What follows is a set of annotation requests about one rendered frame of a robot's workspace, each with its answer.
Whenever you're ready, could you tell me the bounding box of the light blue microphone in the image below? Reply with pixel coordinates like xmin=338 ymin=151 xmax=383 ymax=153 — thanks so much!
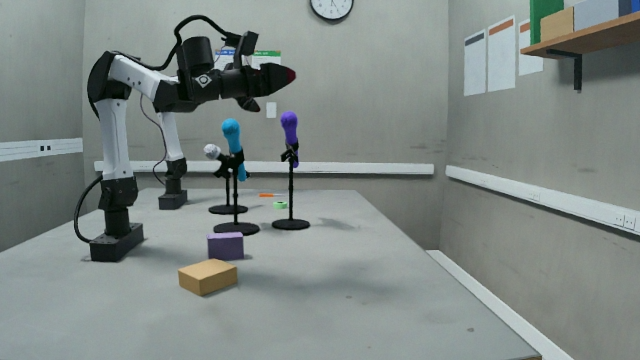
xmin=222 ymin=119 xmax=247 ymax=182

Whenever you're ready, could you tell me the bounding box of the black microphone with white head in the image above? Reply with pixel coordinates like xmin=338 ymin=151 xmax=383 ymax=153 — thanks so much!
xmin=204 ymin=144 xmax=250 ymax=179

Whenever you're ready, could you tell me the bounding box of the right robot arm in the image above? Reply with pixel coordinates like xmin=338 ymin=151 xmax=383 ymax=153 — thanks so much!
xmin=87 ymin=30 xmax=259 ymax=248

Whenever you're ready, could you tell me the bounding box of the tan rectangular box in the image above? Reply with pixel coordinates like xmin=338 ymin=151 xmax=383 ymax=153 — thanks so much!
xmin=178 ymin=258 xmax=237 ymax=296

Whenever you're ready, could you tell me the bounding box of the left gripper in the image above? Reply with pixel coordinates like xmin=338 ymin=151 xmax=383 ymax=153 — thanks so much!
xmin=233 ymin=96 xmax=261 ymax=112

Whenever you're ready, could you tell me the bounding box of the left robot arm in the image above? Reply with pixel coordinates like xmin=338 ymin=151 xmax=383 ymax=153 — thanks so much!
xmin=152 ymin=102 xmax=188 ymax=200

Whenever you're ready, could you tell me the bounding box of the purple box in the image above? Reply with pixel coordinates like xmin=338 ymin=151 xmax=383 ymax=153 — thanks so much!
xmin=206 ymin=232 xmax=244 ymax=260

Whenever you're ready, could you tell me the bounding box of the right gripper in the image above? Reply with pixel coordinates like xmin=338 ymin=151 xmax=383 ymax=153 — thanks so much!
xmin=218 ymin=62 xmax=296 ymax=99

